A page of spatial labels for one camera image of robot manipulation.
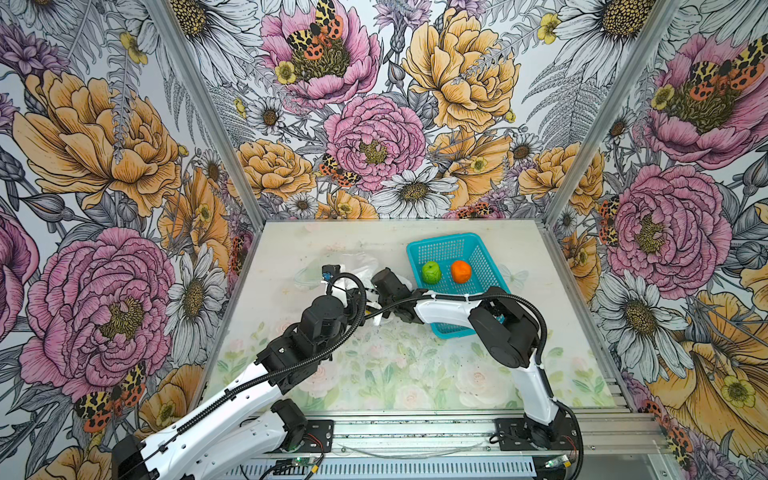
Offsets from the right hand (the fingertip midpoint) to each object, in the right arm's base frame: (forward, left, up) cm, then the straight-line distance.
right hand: (378, 298), depth 97 cm
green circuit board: (-43, +17, -2) cm, 46 cm away
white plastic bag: (-5, +7, +21) cm, 23 cm away
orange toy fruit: (+7, -27, +2) cm, 28 cm away
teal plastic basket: (+16, -24, +3) cm, 29 cm away
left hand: (-12, +4, +21) cm, 24 cm away
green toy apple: (+7, -17, +3) cm, 19 cm away
